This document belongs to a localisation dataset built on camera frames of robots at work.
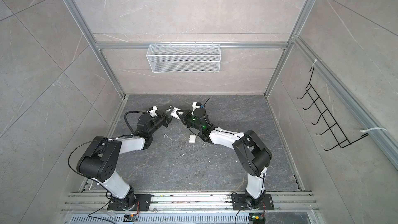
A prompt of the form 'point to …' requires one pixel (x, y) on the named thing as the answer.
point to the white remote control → (173, 113)
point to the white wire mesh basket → (183, 58)
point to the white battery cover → (192, 139)
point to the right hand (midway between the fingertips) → (175, 112)
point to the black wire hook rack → (341, 141)
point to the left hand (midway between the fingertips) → (175, 105)
